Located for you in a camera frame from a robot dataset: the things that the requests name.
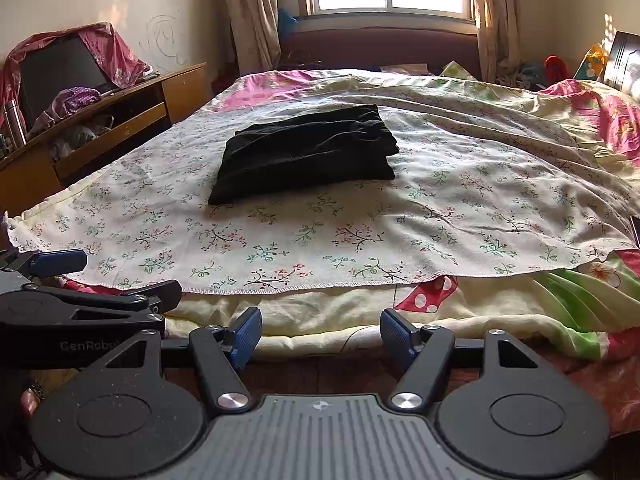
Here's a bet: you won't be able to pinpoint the wooden cabinet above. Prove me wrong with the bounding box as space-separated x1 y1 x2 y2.
0 62 208 218

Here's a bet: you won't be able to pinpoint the black pants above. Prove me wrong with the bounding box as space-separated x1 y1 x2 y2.
207 104 400 206

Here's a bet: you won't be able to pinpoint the yellow printed packet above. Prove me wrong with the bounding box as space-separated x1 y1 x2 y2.
574 42 608 81

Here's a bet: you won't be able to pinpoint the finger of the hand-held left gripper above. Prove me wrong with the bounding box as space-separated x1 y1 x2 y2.
0 249 88 288
22 280 183 317

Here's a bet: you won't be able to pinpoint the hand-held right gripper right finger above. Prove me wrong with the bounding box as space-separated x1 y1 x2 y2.
380 308 543 415

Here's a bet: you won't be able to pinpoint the beige curtain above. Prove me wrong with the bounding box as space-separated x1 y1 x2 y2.
217 0 283 76
470 0 521 81

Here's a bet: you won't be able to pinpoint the blue plastic bag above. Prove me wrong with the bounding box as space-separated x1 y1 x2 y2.
277 7 301 36

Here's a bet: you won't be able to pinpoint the green printed packet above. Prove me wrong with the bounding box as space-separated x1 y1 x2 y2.
440 60 476 80

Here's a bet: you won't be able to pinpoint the grey cloth bundle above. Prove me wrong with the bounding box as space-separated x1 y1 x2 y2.
50 115 116 158

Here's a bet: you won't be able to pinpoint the dark wooden headboard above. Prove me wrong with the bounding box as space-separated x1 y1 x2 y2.
602 31 640 92

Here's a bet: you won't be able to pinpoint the white floral bed sheet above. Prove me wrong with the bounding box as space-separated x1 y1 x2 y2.
6 80 640 295

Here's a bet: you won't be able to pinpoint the pile of clothes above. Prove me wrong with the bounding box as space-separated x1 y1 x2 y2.
495 57 548 88

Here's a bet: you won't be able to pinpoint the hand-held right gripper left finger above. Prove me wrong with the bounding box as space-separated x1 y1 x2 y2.
102 306 263 415

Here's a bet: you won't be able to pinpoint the pink cartoon quilt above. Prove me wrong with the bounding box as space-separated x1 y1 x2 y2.
60 69 640 436

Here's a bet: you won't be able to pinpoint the person's left forearm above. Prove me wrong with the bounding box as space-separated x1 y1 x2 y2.
19 382 48 418

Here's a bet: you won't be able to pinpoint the steel thermos flask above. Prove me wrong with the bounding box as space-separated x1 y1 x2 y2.
2 99 27 148

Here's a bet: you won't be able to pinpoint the purple cloth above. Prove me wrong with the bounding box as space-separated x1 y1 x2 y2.
30 86 103 133

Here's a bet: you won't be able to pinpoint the pink floral cloth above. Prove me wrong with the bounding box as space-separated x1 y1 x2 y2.
0 21 151 126

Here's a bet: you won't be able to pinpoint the black television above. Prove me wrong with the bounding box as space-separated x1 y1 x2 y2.
17 35 113 126

